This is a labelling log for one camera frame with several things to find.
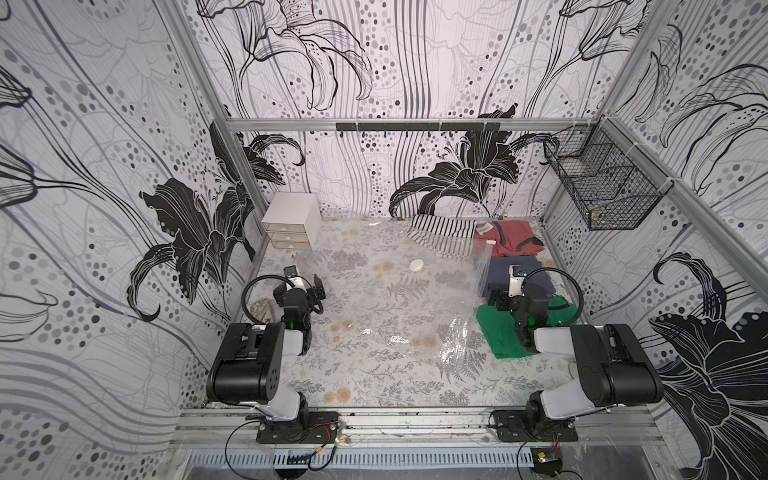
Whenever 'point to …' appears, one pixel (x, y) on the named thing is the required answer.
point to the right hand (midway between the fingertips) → (508, 279)
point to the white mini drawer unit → (292, 220)
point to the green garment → (499, 333)
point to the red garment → (508, 237)
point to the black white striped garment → (446, 237)
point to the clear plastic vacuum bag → (414, 290)
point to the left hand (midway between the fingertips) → (304, 281)
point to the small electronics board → (547, 461)
